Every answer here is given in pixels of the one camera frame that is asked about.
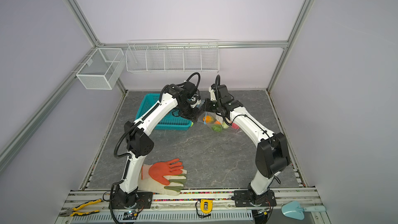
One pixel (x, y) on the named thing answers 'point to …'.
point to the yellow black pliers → (72, 212)
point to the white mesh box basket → (101, 69)
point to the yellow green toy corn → (209, 119)
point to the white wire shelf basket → (176, 55)
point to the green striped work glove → (151, 184)
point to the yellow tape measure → (206, 206)
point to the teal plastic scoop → (293, 209)
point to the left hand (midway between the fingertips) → (195, 121)
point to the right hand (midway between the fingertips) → (203, 105)
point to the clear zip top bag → (214, 121)
